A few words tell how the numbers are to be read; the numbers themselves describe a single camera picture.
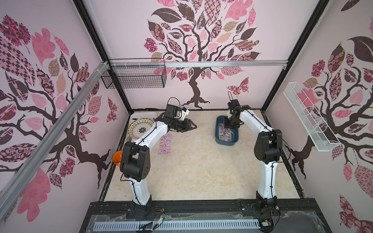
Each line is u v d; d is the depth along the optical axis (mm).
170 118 720
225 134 1033
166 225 697
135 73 947
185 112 830
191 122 813
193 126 850
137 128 1071
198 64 923
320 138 725
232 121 855
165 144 984
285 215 723
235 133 1033
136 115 1214
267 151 567
